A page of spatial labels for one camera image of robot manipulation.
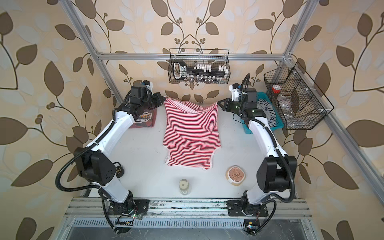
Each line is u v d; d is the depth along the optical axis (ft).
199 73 2.77
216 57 2.99
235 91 2.37
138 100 2.06
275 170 1.43
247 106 2.07
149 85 2.46
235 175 2.71
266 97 2.59
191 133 3.22
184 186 2.36
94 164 1.46
